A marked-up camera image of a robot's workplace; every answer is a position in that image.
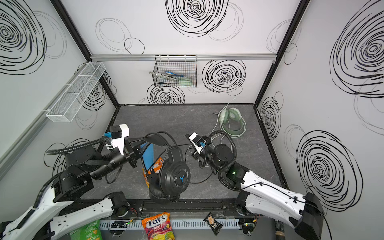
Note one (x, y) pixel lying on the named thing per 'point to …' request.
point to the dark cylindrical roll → (280, 230)
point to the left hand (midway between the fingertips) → (150, 140)
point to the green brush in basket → (173, 79)
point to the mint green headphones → (232, 114)
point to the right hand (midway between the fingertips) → (187, 134)
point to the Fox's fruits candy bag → (158, 227)
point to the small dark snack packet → (215, 227)
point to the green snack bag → (91, 231)
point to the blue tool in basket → (170, 73)
